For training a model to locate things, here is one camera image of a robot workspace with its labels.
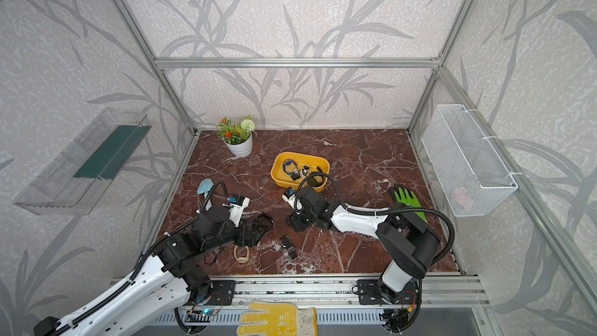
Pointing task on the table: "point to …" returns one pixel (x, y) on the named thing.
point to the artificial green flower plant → (235, 134)
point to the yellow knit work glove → (282, 319)
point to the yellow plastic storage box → (318, 164)
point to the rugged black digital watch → (264, 221)
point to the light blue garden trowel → (204, 187)
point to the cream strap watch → (305, 171)
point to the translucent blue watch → (290, 167)
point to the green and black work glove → (400, 197)
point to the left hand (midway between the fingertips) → (259, 227)
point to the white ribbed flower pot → (241, 149)
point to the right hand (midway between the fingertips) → (291, 215)
